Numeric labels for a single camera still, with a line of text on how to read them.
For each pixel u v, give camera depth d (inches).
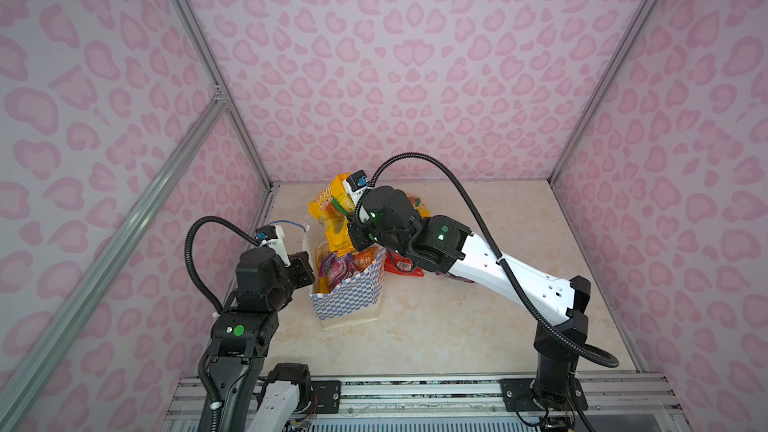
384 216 18.2
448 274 18.6
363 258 33.8
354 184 21.2
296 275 23.6
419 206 41.0
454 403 28.8
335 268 32.9
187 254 17.1
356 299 29.1
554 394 24.4
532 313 15.5
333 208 25.6
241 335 17.3
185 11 29.6
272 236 23.5
